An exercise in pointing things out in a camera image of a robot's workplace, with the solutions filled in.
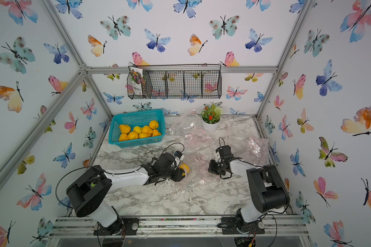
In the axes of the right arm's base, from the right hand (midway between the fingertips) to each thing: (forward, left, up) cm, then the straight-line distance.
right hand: (210, 167), depth 92 cm
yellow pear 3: (+17, +50, +5) cm, 54 cm away
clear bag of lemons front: (+12, +7, -1) cm, 14 cm away
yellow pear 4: (+23, +42, +5) cm, 49 cm away
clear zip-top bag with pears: (+11, -27, +3) cm, 29 cm away
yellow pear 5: (+21, +36, +5) cm, 42 cm away
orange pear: (+24, +59, +4) cm, 63 cm away
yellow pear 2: (+16, +56, +5) cm, 59 cm away
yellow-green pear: (+23, +49, +5) cm, 54 cm away
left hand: (-5, +14, +4) cm, 15 cm away
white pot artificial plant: (+31, 0, +15) cm, 34 cm away
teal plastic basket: (+37, +52, 0) cm, 64 cm away
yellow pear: (-4, +15, +9) cm, 18 cm away
